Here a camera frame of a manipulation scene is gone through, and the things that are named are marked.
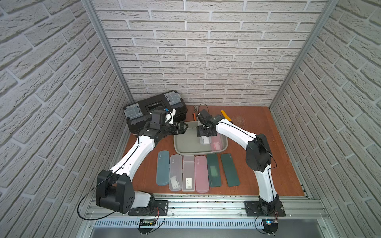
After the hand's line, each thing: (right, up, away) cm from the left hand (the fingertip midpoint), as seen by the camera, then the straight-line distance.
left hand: (183, 123), depth 82 cm
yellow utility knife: (+30, +5, +31) cm, 44 cm away
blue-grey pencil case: (-13, -27, +4) cm, 30 cm away
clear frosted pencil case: (+13, -10, +8) cm, 18 cm away
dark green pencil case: (+18, -31, +3) cm, 36 cm away
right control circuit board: (+43, -50, -11) cm, 67 cm away
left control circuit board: (-18, -50, -9) cm, 53 cm away
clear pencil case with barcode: (+3, -29, +3) cm, 30 cm away
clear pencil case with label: (-5, -30, +2) cm, 30 cm away
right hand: (+13, -6, +12) cm, 19 cm away
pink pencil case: (+20, -13, +15) cm, 28 cm away
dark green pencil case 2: (+27, -28, +4) cm, 39 cm away
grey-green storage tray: (+3, -14, +16) cm, 22 cm away
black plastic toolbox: (-30, +5, +8) cm, 32 cm away
